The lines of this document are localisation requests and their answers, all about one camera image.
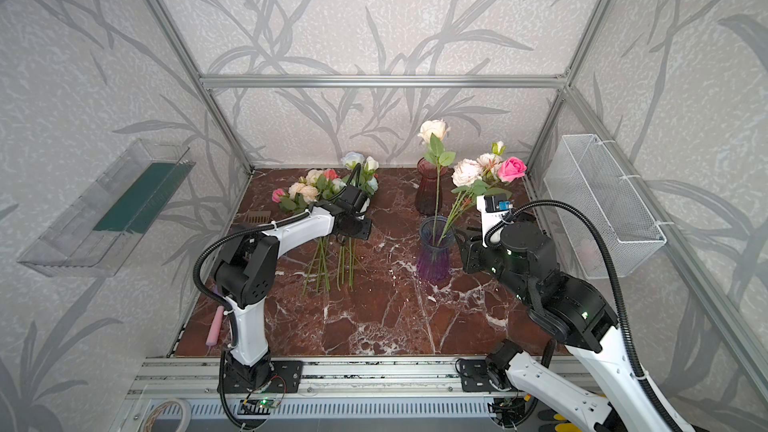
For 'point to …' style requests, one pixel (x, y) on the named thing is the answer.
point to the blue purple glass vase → (437, 234)
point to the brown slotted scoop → (259, 217)
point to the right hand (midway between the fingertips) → (460, 220)
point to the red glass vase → (426, 187)
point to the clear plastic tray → (99, 232)
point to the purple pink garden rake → (212, 338)
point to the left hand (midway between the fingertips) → (369, 220)
